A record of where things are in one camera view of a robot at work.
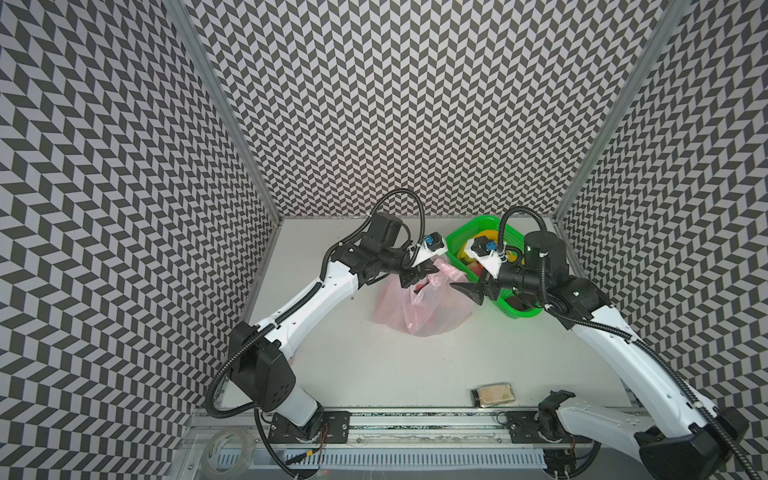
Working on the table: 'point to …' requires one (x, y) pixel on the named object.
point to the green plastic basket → (486, 226)
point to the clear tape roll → (245, 462)
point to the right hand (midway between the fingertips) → (460, 274)
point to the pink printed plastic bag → (431, 308)
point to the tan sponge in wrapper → (489, 394)
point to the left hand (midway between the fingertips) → (434, 268)
